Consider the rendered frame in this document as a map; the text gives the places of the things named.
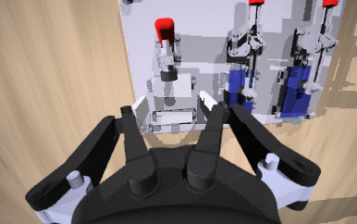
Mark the red-handled toggle clamp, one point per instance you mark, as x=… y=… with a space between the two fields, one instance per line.
x=238 y=45
x=170 y=49

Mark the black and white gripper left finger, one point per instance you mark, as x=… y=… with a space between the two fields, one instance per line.
x=55 y=198

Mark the toggle clamp with red handle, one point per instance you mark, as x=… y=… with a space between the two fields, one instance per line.
x=306 y=40

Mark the blue rectangular block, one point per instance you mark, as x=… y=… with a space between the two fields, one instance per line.
x=236 y=79
x=294 y=102

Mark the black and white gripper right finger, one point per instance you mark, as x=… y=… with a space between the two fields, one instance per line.
x=290 y=176

